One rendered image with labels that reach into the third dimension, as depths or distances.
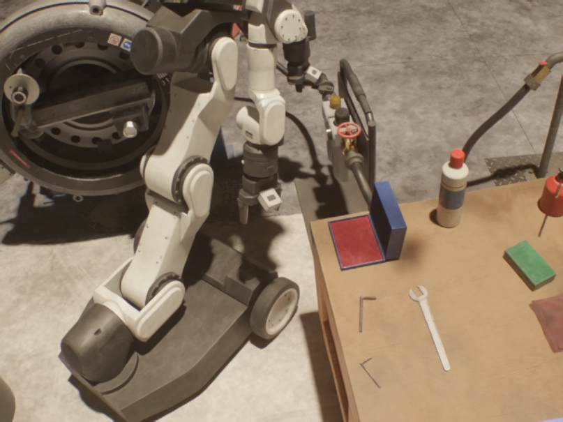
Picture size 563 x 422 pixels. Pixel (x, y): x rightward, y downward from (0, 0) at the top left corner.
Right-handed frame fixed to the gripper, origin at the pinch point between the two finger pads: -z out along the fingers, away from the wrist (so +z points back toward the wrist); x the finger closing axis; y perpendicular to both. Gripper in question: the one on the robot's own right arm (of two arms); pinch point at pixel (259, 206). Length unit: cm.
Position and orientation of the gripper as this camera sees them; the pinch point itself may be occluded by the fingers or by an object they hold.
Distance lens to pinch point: 153.2
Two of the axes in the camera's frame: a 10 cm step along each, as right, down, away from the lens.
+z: 0.2, -8.5, -5.3
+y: -6.2, -4.3, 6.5
